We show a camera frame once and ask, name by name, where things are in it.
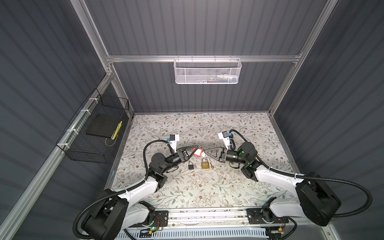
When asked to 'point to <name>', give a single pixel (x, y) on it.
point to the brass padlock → (205, 165)
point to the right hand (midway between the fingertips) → (207, 156)
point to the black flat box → (104, 125)
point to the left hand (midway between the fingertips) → (198, 149)
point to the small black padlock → (191, 167)
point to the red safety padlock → (198, 152)
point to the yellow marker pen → (117, 129)
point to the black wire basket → (91, 136)
